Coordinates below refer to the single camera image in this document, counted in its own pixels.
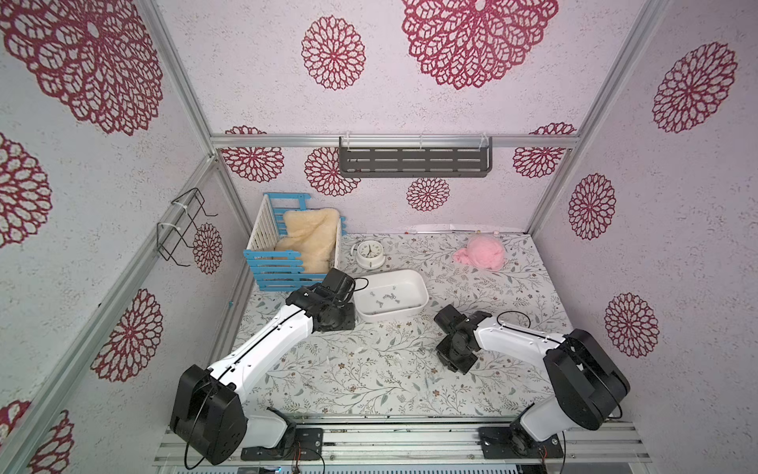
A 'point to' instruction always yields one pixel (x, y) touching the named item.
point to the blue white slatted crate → (282, 271)
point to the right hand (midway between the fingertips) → (445, 364)
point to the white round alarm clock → (369, 254)
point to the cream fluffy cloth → (313, 233)
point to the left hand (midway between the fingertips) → (345, 320)
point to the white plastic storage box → (390, 294)
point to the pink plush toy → (484, 251)
